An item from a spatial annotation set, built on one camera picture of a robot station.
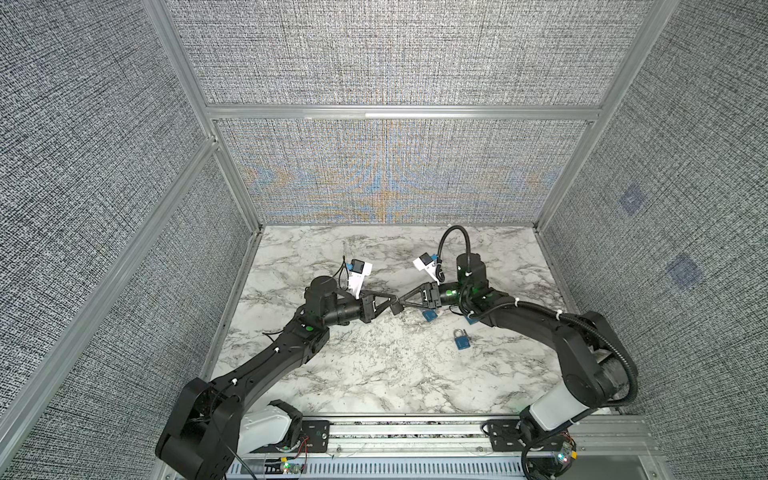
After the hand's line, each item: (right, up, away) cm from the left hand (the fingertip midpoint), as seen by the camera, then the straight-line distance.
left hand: (394, 301), depth 74 cm
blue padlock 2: (+20, -14, +14) cm, 29 cm away
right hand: (+2, -1, +3) cm, 4 cm away
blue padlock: (+12, -8, +21) cm, 25 cm away
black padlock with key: (0, -2, +1) cm, 2 cm away
